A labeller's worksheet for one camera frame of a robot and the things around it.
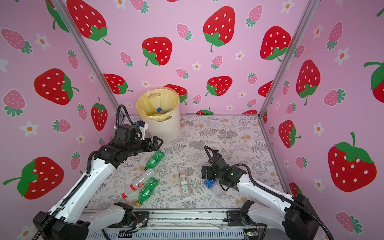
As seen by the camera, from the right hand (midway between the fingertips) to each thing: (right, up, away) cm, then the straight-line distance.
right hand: (207, 170), depth 82 cm
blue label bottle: (-34, +37, +24) cm, 56 cm away
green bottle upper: (-31, +5, +8) cm, 32 cm away
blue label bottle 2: (+4, -8, -3) cm, 9 cm away
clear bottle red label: (-39, -7, 0) cm, 40 cm away
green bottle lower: (-32, -10, -4) cm, 34 cm away
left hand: (-26, +17, -7) cm, 32 cm away
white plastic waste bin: (-23, +22, +8) cm, 33 cm away
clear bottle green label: (-12, -8, -2) cm, 15 cm away
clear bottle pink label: (-29, +31, -2) cm, 42 cm away
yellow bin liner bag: (-33, +41, +21) cm, 57 cm away
